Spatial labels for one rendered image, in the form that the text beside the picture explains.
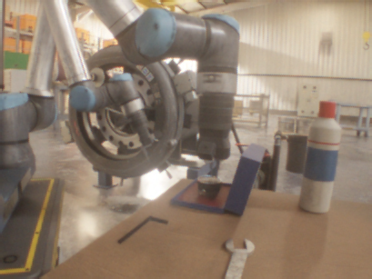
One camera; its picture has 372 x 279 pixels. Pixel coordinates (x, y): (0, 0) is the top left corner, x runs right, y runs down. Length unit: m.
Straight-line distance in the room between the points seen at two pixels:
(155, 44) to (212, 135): 0.23
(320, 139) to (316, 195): 0.11
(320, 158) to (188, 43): 0.34
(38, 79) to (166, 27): 0.80
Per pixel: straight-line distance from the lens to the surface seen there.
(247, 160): 0.46
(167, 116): 1.24
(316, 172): 0.54
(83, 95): 0.92
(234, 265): 0.36
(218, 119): 0.53
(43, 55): 1.18
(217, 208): 0.50
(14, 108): 1.03
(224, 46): 0.53
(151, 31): 0.47
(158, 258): 0.37
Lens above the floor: 0.68
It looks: 9 degrees down
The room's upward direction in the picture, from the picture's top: 3 degrees clockwise
